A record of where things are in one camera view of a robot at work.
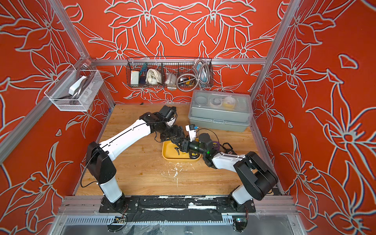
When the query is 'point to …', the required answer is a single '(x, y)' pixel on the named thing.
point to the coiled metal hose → (187, 82)
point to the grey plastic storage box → (214, 111)
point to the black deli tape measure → (193, 154)
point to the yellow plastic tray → (170, 152)
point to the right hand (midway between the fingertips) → (172, 142)
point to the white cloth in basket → (153, 77)
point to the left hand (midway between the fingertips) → (180, 135)
